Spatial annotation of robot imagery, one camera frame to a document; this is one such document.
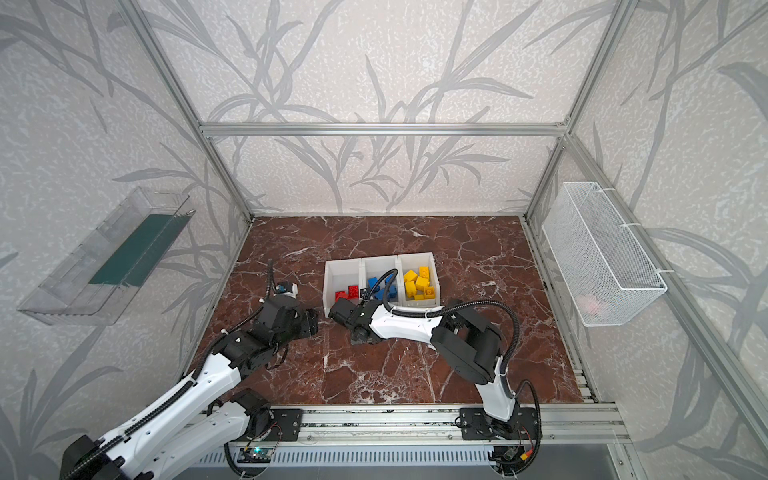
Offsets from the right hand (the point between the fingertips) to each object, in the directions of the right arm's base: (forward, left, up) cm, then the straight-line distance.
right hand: (365, 324), depth 90 cm
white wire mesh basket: (-3, -54, +33) cm, 64 cm away
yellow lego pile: (+14, -18, +1) cm, 22 cm away
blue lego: (+15, -1, 0) cm, 15 cm away
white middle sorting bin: (+18, -2, +3) cm, 18 cm away
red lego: (+11, +5, 0) cm, 12 cm away
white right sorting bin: (+21, -15, +3) cm, 26 cm away
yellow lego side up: (+9, -17, -1) cm, 19 cm away
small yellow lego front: (+19, -19, -1) cm, 27 cm away
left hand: (+1, +13, +10) cm, 17 cm away
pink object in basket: (-3, -58, +18) cm, 61 cm away
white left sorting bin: (+18, +10, -4) cm, 21 cm away
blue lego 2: (+11, -8, 0) cm, 14 cm away
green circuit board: (-32, +24, -2) cm, 40 cm away
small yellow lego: (+10, -20, +2) cm, 22 cm away
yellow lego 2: (+12, -14, +1) cm, 18 cm away
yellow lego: (+17, -14, +1) cm, 22 cm away
